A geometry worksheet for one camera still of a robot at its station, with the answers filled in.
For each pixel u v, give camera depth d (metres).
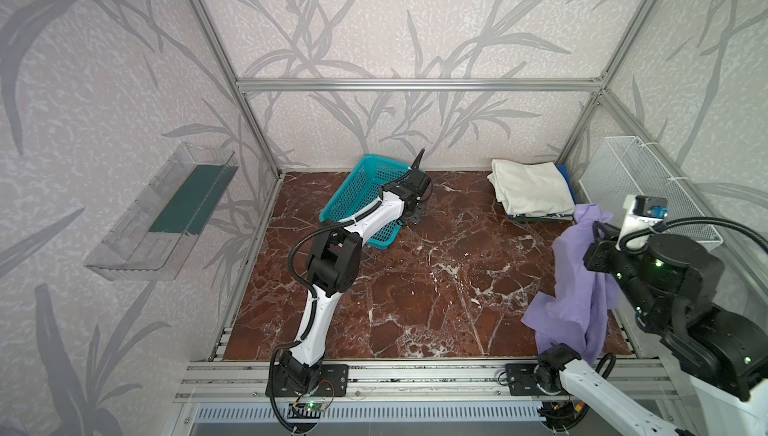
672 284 0.35
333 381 0.73
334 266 0.56
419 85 0.97
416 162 0.81
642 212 0.43
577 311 0.60
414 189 0.78
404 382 0.75
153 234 0.65
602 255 0.47
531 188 1.05
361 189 1.12
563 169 1.15
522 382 0.73
